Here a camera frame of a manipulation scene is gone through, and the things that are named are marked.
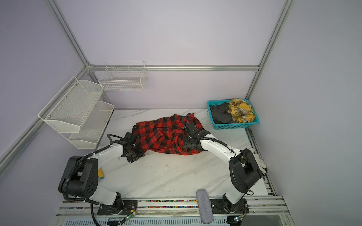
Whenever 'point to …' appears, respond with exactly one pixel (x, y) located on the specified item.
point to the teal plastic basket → (231, 125)
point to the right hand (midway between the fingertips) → (187, 143)
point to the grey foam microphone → (205, 206)
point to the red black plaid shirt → (166, 134)
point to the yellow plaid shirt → (241, 110)
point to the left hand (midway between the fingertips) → (141, 156)
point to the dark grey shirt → (219, 115)
